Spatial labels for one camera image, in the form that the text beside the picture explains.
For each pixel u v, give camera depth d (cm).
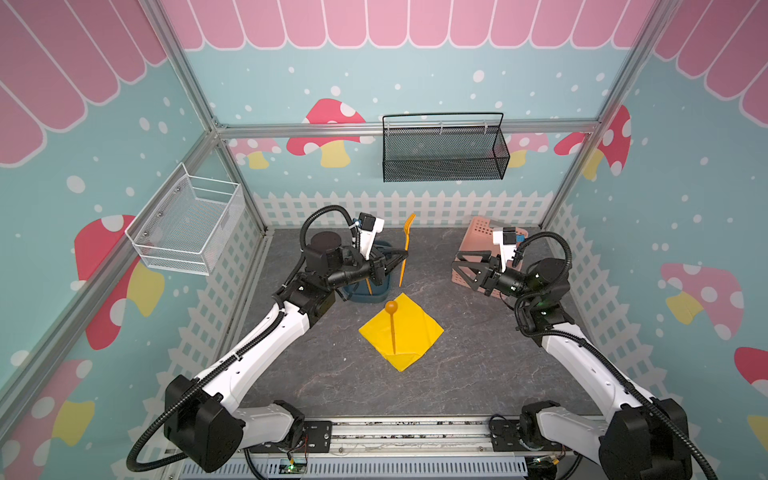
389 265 66
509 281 63
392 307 97
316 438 75
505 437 74
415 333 92
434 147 94
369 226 59
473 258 70
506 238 61
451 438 76
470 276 65
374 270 59
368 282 103
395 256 69
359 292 97
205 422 38
